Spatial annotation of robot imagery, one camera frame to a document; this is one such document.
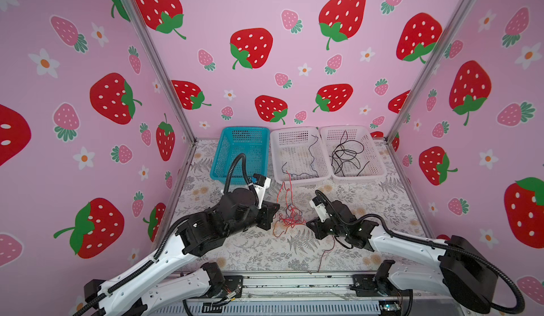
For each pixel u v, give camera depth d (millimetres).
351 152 1143
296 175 1039
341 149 1111
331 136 1145
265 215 545
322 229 736
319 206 747
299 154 1138
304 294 731
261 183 556
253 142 1185
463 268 414
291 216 909
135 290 398
